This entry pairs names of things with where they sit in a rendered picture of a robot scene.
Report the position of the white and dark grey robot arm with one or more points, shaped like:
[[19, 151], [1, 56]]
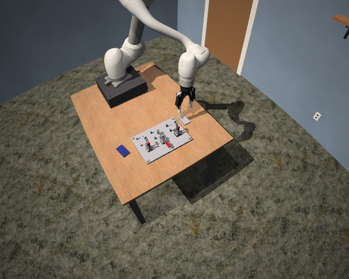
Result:
[[117, 60]]

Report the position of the blue rectangular block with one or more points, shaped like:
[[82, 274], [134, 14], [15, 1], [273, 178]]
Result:
[[122, 150]]

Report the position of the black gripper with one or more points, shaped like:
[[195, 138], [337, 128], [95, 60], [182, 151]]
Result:
[[180, 96]]

